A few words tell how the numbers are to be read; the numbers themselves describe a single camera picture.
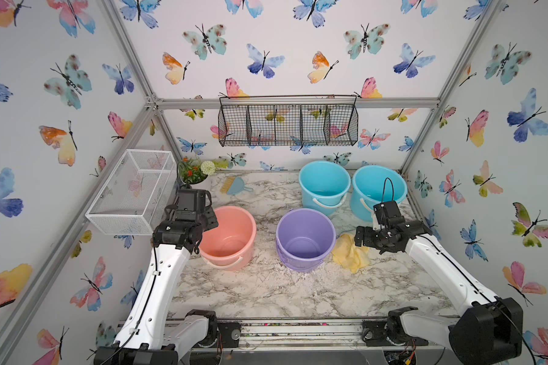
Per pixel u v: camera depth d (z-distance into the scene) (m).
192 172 1.00
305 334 0.76
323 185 1.08
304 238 0.95
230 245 0.93
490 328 0.39
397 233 0.57
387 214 0.64
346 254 0.86
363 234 0.75
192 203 0.53
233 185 1.14
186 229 0.48
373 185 0.91
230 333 0.74
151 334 0.38
